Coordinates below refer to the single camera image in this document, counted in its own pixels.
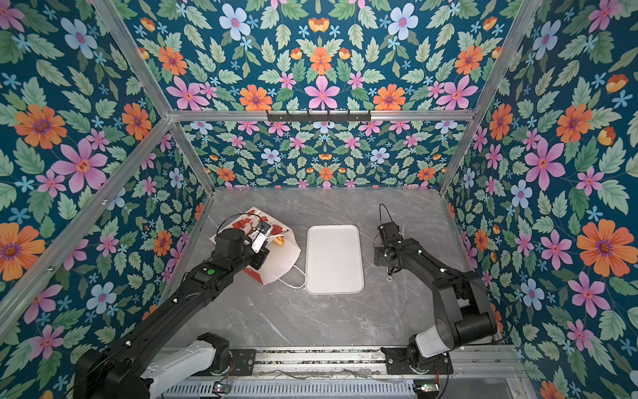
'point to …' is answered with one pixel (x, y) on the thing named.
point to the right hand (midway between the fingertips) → (391, 257)
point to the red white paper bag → (280, 258)
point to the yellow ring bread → (278, 240)
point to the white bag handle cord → (292, 286)
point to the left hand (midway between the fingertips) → (266, 235)
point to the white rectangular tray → (334, 263)
